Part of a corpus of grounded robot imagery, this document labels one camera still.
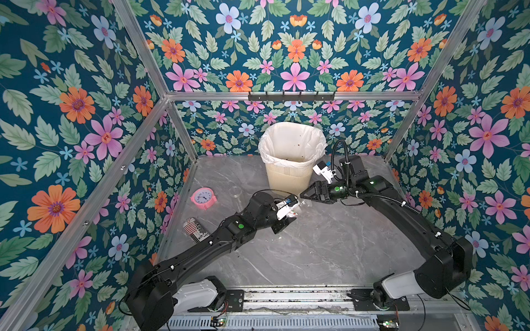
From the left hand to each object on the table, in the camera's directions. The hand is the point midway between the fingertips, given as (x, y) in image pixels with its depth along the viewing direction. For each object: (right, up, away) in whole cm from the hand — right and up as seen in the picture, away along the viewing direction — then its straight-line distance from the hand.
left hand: (293, 211), depth 75 cm
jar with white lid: (+3, +1, -1) cm, 4 cm away
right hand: (+6, +7, -3) cm, 10 cm away
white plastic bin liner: (+1, +28, +22) cm, 36 cm away
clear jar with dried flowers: (-24, +7, +11) cm, 27 cm away
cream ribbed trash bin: (+1, +11, +15) cm, 19 cm away
